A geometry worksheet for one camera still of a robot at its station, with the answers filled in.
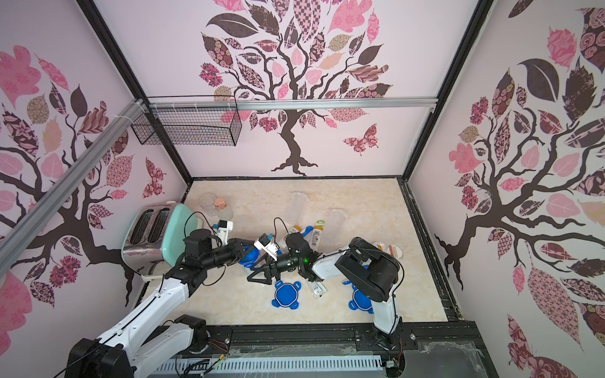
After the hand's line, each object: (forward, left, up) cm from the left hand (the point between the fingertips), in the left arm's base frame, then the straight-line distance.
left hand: (256, 250), depth 79 cm
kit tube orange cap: (+12, -21, -12) cm, 28 cm away
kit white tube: (+16, -13, -11) cm, 23 cm away
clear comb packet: (-9, -21, -13) cm, 27 cm away
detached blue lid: (-11, -10, -14) cm, 20 cm away
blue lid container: (-3, +2, 0) cm, 3 cm away
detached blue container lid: (-13, -37, -14) cm, 41 cm away
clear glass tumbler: (+30, +28, -9) cm, 42 cm away
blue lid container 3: (+17, -31, -17) cm, 39 cm away
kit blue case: (+17, -18, -14) cm, 28 cm away
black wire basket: (+49, +29, +21) cm, 60 cm away
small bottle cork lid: (+24, +19, -4) cm, 31 cm away
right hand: (-8, +1, -1) cm, 8 cm away
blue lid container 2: (+30, -13, -14) cm, 36 cm away
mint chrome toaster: (+5, +36, +2) cm, 36 cm away
